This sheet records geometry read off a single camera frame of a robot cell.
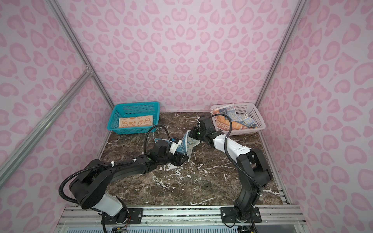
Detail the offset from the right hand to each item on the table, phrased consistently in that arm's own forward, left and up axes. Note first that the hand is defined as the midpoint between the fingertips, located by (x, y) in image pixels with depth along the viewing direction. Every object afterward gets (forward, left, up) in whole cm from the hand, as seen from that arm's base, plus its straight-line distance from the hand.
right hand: (190, 130), depth 89 cm
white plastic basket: (+29, -43, -9) cm, 53 cm away
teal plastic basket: (+27, +49, -9) cm, 56 cm away
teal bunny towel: (-7, +2, -2) cm, 8 cm away
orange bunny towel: (+19, +44, -14) cm, 50 cm away
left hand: (-13, +2, -5) cm, 14 cm away
